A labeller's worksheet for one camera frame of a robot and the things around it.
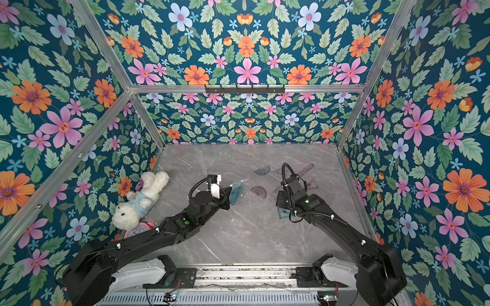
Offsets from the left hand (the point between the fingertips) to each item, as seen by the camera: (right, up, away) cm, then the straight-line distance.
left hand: (234, 187), depth 79 cm
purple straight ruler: (+39, +7, +29) cm, 50 cm away
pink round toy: (-43, -19, +7) cm, 47 cm away
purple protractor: (+11, -5, +20) cm, 23 cm away
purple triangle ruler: (+20, -5, +20) cm, 28 cm away
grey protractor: (+13, +6, +29) cm, 32 cm away
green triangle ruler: (+23, -14, +13) cm, 30 cm away
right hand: (+22, -5, +5) cm, 23 cm away
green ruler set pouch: (0, -1, +7) cm, 7 cm away
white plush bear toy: (-47, -13, +3) cm, 49 cm away
